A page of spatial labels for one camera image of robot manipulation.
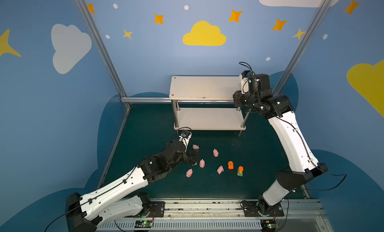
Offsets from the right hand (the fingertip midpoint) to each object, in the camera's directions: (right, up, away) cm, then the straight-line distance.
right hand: (238, 92), depth 71 cm
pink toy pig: (-21, -31, +25) cm, 45 cm away
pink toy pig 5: (-6, -43, +15) cm, 46 cm away
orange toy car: (+1, -41, +17) cm, 44 cm away
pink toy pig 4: (-24, -44, +15) cm, 53 cm away
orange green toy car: (+6, -43, +15) cm, 46 cm away
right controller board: (+15, -65, +1) cm, 66 cm away
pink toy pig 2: (-8, -34, +22) cm, 42 cm away
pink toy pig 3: (-16, -40, +17) cm, 46 cm away
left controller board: (-46, -63, 0) cm, 78 cm away
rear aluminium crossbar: (-34, -2, +9) cm, 35 cm away
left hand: (-22, -26, +1) cm, 34 cm away
